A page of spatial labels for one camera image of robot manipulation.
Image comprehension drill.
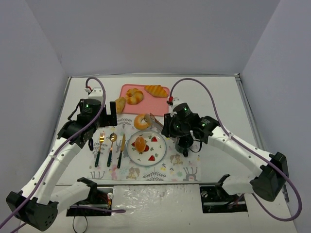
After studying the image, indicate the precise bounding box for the gold knife green handle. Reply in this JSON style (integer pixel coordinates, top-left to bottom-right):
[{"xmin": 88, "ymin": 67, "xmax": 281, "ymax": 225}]
[{"xmin": 117, "ymin": 134, "xmax": 126, "ymax": 169}]

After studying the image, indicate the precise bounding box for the ring bagel bread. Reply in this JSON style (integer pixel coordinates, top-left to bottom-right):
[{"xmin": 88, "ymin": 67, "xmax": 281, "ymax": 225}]
[{"xmin": 134, "ymin": 114, "xmax": 151, "ymax": 131}]

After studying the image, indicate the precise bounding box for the small round bun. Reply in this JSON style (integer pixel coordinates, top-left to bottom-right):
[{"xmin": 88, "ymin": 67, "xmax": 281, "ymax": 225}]
[{"xmin": 135, "ymin": 136, "xmax": 146, "ymax": 152}]

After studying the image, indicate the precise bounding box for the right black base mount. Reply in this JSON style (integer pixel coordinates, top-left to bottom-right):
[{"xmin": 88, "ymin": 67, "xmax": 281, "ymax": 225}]
[{"xmin": 199, "ymin": 185, "xmax": 248, "ymax": 214}]

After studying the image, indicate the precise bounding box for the metal rail table edge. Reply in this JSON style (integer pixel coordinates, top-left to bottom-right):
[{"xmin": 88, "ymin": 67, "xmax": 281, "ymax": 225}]
[{"xmin": 234, "ymin": 73, "xmax": 289, "ymax": 203}]

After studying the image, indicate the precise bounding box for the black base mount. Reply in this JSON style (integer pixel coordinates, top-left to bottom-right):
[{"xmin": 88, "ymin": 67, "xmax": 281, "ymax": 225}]
[
  {"xmin": 66, "ymin": 187, "xmax": 113, "ymax": 217},
  {"xmin": 199, "ymin": 185, "xmax": 248, "ymax": 214}
]

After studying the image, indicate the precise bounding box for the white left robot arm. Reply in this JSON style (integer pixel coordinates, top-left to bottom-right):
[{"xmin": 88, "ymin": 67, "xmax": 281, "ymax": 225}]
[{"xmin": 6, "ymin": 99, "xmax": 117, "ymax": 232}]

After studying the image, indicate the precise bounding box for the white watermelon pattern plate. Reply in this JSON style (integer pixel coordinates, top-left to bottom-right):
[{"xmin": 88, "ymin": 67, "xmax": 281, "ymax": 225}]
[{"xmin": 126, "ymin": 130, "xmax": 166, "ymax": 166}]

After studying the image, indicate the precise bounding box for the small oval bread roll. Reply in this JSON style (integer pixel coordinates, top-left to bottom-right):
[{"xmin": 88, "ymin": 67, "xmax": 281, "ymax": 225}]
[{"xmin": 115, "ymin": 97, "xmax": 126, "ymax": 114}]

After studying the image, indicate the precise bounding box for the gold fork green handle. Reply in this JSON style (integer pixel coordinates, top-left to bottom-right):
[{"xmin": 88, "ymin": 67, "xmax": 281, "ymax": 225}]
[{"xmin": 94, "ymin": 132, "xmax": 105, "ymax": 167}]

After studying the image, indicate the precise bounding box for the pink rectangular tray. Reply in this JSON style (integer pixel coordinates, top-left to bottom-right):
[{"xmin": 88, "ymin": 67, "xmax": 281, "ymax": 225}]
[{"xmin": 120, "ymin": 84, "xmax": 169, "ymax": 116}]

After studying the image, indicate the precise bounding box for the gold spoon green handle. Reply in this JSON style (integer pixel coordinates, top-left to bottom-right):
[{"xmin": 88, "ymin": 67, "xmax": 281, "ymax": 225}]
[{"xmin": 106, "ymin": 133, "xmax": 117, "ymax": 167}]

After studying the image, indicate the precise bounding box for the dark green mug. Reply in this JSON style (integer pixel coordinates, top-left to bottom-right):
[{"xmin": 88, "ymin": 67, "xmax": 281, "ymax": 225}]
[{"xmin": 175, "ymin": 135, "xmax": 194, "ymax": 157}]

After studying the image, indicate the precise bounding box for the golden croissant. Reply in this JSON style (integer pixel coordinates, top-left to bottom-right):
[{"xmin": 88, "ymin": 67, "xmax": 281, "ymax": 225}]
[{"xmin": 144, "ymin": 85, "xmax": 168, "ymax": 98}]

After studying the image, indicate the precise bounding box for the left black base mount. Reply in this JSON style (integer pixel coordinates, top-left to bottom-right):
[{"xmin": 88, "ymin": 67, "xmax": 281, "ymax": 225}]
[{"xmin": 66, "ymin": 187, "xmax": 113, "ymax": 217}]

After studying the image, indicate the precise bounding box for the floral patterned placemat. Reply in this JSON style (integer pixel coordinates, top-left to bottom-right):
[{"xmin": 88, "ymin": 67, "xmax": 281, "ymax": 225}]
[{"xmin": 83, "ymin": 115, "xmax": 201, "ymax": 182}]

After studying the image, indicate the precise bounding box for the twisted knot bread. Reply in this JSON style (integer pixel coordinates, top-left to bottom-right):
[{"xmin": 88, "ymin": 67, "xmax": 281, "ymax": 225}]
[{"xmin": 125, "ymin": 88, "xmax": 144, "ymax": 105}]

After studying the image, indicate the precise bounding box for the black thin cable loop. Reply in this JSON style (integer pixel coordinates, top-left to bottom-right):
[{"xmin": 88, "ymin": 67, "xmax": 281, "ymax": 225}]
[{"xmin": 72, "ymin": 215, "xmax": 88, "ymax": 233}]

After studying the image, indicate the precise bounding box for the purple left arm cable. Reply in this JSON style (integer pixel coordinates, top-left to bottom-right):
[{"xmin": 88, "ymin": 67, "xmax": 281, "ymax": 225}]
[{"xmin": 0, "ymin": 77, "xmax": 127, "ymax": 233}]

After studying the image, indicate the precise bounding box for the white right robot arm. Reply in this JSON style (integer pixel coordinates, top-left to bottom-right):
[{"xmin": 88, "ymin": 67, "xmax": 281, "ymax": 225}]
[{"xmin": 145, "ymin": 103, "xmax": 289, "ymax": 202}]

